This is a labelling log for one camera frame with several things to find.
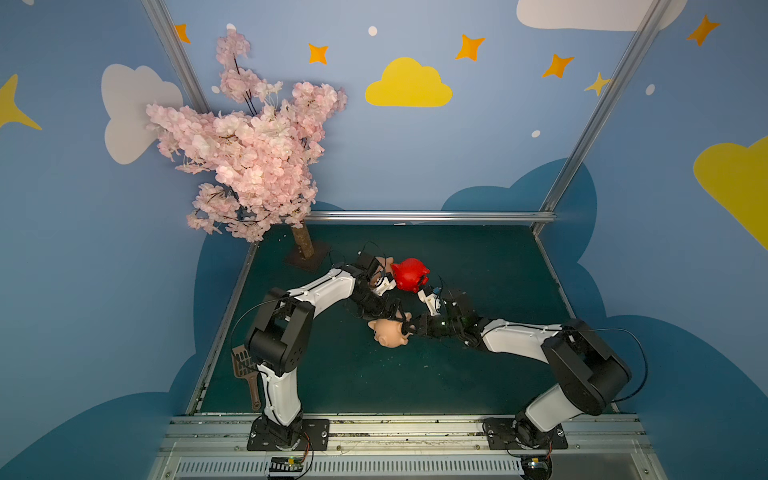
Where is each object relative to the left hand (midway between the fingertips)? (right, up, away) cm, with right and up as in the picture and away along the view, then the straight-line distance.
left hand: (394, 316), depth 89 cm
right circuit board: (+35, -35, -16) cm, 52 cm away
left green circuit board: (-27, -33, -17) cm, 46 cm away
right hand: (+4, -2, -2) cm, 5 cm away
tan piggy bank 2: (-2, -4, -6) cm, 7 cm away
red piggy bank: (+6, +12, +9) cm, 16 cm away
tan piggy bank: (-3, +15, +11) cm, 19 cm away
